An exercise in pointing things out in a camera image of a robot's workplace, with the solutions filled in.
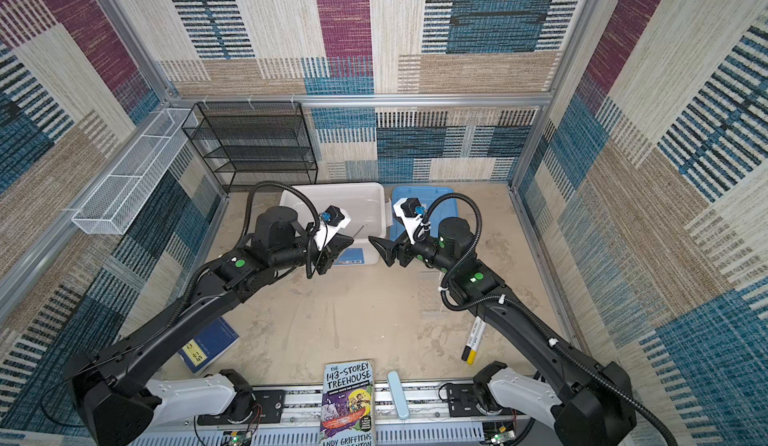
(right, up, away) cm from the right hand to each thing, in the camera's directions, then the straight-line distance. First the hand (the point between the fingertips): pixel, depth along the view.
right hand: (383, 230), depth 70 cm
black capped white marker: (+22, -33, +11) cm, 41 cm away
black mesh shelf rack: (-47, +29, +38) cm, 67 cm away
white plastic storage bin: (-7, +8, +32) cm, 34 cm away
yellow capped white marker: (+27, -28, +14) cm, 42 cm away
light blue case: (+3, -39, +2) cm, 40 cm away
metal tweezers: (-6, 0, 0) cm, 6 cm away
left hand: (-8, -1, 0) cm, 8 cm away
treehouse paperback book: (-8, -41, +2) cm, 42 cm away
